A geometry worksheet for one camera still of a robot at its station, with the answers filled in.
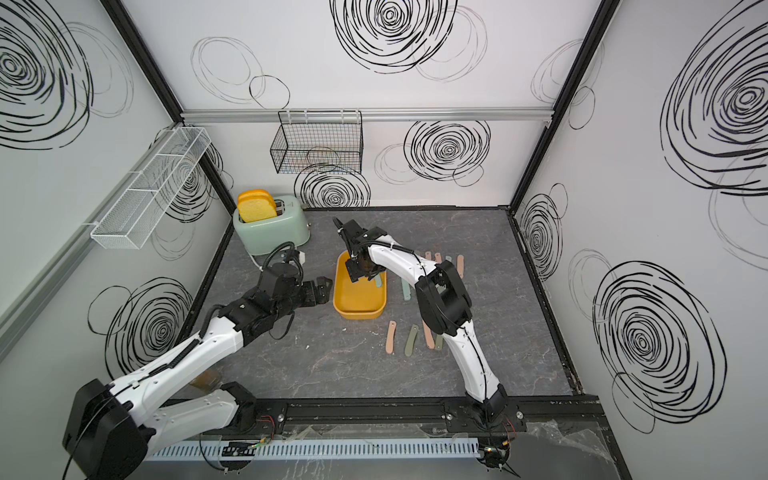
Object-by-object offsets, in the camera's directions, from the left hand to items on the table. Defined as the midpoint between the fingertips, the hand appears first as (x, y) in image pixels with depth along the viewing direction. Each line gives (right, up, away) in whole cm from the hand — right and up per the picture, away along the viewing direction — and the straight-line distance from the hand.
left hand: (319, 283), depth 81 cm
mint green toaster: (-14, +17, +18) cm, 28 cm away
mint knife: (+25, -4, +15) cm, 30 cm away
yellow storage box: (+10, -7, +12) cm, 17 cm away
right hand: (+11, +2, +14) cm, 18 cm away
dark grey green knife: (+26, -18, +5) cm, 32 cm away
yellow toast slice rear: (-23, +25, +11) cm, 35 cm away
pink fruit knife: (+20, -16, +5) cm, 26 cm away
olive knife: (+34, -18, +4) cm, 38 cm away
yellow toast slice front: (-26, +20, +14) cm, 36 cm away
